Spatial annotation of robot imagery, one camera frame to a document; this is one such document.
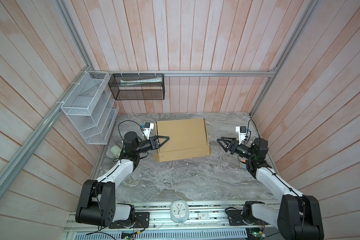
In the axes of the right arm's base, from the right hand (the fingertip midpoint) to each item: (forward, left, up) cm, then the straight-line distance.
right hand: (219, 140), depth 79 cm
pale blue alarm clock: (-31, +21, -19) cm, 42 cm away
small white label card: (-33, +9, -21) cm, 40 cm away
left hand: (-3, +27, +2) cm, 28 cm away
